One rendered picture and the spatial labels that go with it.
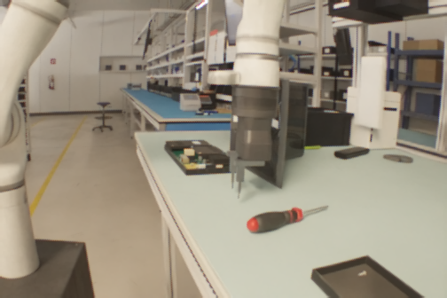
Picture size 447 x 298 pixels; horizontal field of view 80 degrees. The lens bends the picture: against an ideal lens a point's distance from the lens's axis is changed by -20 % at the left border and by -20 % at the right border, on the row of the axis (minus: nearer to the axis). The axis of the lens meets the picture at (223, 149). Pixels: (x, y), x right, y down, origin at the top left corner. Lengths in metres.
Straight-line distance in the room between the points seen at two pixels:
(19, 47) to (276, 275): 0.47
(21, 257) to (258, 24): 0.57
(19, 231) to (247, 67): 0.48
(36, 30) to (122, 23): 11.54
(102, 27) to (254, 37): 11.58
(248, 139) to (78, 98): 11.51
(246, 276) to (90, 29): 11.82
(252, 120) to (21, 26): 0.39
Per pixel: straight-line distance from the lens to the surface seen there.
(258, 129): 0.51
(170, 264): 1.42
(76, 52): 11.97
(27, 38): 0.52
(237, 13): 2.13
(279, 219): 0.45
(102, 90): 11.87
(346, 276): 0.37
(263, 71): 0.50
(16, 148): 0.61
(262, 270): 0.37
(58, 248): 0.73
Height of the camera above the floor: 1.20
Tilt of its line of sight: 12 degrees down
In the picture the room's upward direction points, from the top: 2 degrees clockwise
